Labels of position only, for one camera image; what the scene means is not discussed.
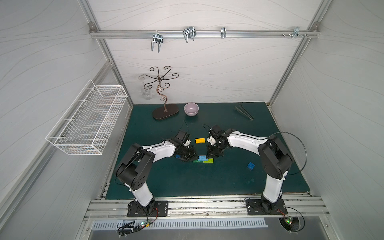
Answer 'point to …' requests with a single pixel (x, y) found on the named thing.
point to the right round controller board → (291, 223)
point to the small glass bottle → (147, 94)
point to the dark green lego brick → (197, 161)
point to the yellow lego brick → (200, 140)
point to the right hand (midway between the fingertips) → (206, 156)
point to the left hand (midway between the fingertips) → (199, 158)
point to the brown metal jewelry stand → (171, 111)
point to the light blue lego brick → (202, 158)
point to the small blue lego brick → (250, 165)
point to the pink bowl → (191, 109)
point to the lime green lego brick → (209, 161)
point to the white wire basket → (87, 124)
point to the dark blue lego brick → (177, 156)
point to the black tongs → (250, 116)
